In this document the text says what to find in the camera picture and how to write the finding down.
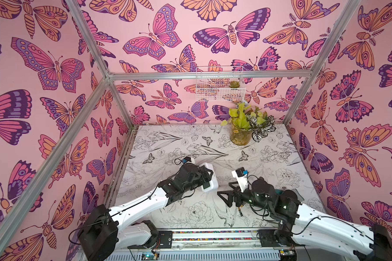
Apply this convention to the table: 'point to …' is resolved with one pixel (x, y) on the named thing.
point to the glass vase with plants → (248, 122)
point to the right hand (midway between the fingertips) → (224, 187)
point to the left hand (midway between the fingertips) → (211, 174)
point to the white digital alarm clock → (213, 184)
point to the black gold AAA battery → (239, 210)
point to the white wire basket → (220, 84)
